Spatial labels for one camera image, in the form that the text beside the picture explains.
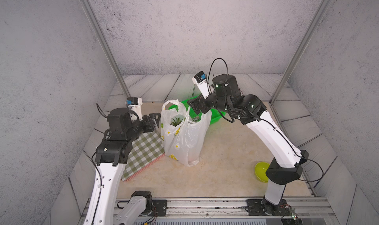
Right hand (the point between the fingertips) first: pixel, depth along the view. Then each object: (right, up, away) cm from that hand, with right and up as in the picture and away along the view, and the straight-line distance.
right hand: (196, 95), depth 62 cm
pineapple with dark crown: (-12, -14, +27) cm, 32 cm away
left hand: (-17, -8, +3) cm, 19 cm away
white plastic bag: (-6, -18, +16) cm, 25 cm away
